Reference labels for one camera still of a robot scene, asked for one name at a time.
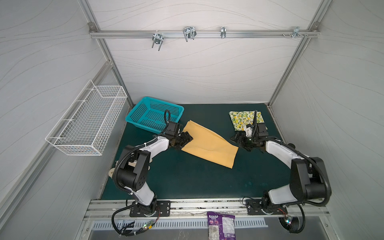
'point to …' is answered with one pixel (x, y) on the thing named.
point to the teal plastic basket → (154, 115)
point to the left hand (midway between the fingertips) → (192, 138)
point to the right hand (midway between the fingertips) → (236, 137)
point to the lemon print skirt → (241, 118)
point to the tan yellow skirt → (209, 145)
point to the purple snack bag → (220, 226)
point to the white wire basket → (86, 127)
